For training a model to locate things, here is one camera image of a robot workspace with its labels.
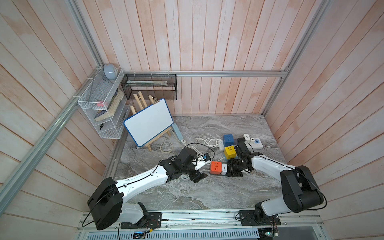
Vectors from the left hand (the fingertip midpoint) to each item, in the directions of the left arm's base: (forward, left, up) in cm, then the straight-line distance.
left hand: (201, 170), depth 79 cm
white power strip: (+23, -38, -9) cm, 45 cm away
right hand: (+7, -16, -10) cm, 20 cm away
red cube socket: (+3, -9, -2) cm, 9 cm away
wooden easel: (+32, +34, +19) cm, 51 cm away
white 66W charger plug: (+3, -14, -4) cm, 15 cm away
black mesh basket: (+56, +34, +14) cm, 67 cm away
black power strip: (+2, -10, -11) cm, 15 cm away
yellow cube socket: (+13, -19, -3) cm, 23 cm away
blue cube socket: (+22, -19, -3) cm, 29 cm away
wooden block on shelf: (+20, +48, +22) cm, 57 cm away
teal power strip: (+5, -19, +6) cm, 20 cm away
